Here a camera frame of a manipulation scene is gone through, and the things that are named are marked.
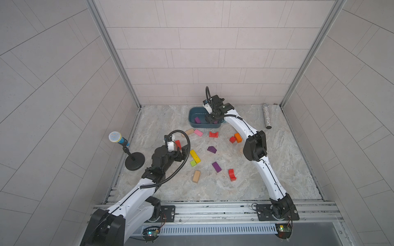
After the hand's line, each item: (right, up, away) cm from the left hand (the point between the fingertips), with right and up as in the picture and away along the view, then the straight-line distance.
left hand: (183, 143), depth 83 cm
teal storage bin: (+10, +18, +10) cm, 22 cm away
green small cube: (+5, -12, +4) cm, 13 cm away
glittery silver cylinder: (+56, +16, +25) cm, 63 cm away
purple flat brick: (+18, -14, +3) cm, 23 cm away
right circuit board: (+47, -37, -15) cm, 62 cm away
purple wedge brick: (+16, -5, +10) cm, 20 cm away
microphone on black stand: (-28, -10, +3) cm, 30 cm away
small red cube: (+30, 0, +15) cm, 33 cm away
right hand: (+15, +15, +20) cm, 29 cm away
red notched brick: (+27, -17, -1) cm, 31 cm away
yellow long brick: (+6, -9, +6) cm, 12 cm away
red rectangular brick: (-5, -3, +11) cm, 13 cm away
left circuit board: (-11, -35, -19) cm, 41 cm away
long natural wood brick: (+1, +4, +18) cm, 19 cm away
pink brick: (+8, +4, +17) cm, 20 cm away
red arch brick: (+17, +3, +16) cm, 24 cm away
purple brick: (+6, +12, +22) cm, 26 cm away
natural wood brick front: (+7, -17, -2) cm, 19 cm away
